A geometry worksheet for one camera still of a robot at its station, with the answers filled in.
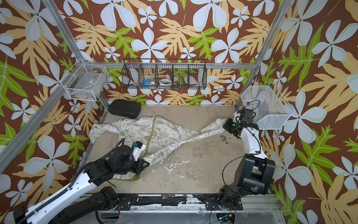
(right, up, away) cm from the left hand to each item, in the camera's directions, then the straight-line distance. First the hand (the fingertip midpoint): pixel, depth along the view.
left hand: (150, 162), depth 72 cm
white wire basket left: (-44, +47, +14) cm, 66 cm away
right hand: (+44, +20, +15) cm, 51 cm away
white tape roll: (+5, +50, +26) cm, 57 cm away
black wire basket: (+5, +55, +26) cm, 61 cm away
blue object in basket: (-7, +49, +23) cm, 54 cm away
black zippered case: (-31, +32, +43) cm, 62 cm away
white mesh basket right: (+69, +29, +8) cm, 75 cm away
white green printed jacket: (-11, +9, +21) cm, 25 cm away
